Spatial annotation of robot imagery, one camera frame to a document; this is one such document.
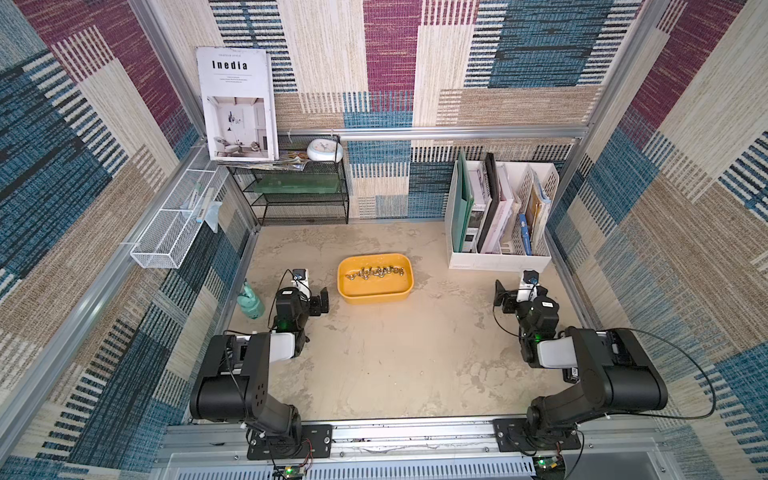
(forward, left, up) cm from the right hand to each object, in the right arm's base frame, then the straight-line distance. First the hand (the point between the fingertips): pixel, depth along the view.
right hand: (516, 277), depth 91 cm
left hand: (0, +63, -4) cm, 63 cm away
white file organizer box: (+17, +4, +10) cm, 20 cm away
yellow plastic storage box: (+8, +43, -11) cm, 45 cm away
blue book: (+12, -4, +6) cm, 14 cm away
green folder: (+12, +17, +19) cm, 28 cm away
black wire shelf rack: (+24, +63, +17) cm, 70 cm away
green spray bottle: (-6, +79, -3) cm, 80 cm away
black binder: (+15, +8, +20) cm, 26 cm away
